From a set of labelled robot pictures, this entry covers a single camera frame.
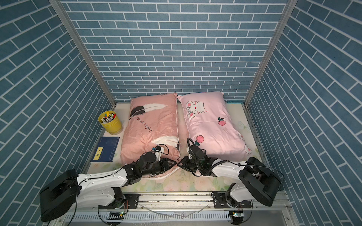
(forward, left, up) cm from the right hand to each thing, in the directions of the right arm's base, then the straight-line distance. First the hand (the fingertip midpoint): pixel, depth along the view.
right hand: (178, 166), depth 82 cm
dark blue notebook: (+9, +50, -4) cm, 51 cm away
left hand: (-2, -1, +5) cm, 5 cm away
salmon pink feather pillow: (+29, +22, +4) cm, 37 cm away
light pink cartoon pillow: (+27, -19, +6) cm, 33 cm away
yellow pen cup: (+24, +50, +9) cm, 56 cm away
